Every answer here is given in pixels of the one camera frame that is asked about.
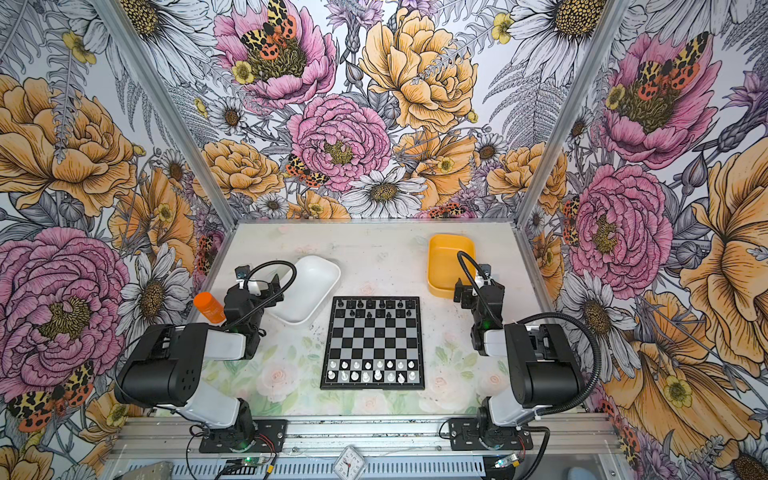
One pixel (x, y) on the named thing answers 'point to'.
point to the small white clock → (350, 464)
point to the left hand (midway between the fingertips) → (264, 284)
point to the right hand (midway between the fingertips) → (475, 286)
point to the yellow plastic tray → (443, 266)
